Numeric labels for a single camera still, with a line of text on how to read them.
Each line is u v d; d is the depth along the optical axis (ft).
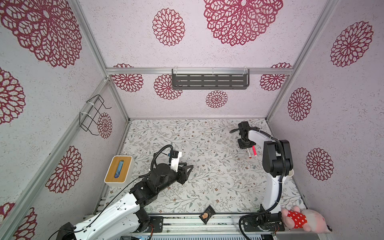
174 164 2.08
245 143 2.94
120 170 2.89
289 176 2.70
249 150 3.28
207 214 2.45
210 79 3.08
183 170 2.09
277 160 1.85
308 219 2.30
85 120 2.39
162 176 1.75
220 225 2.45
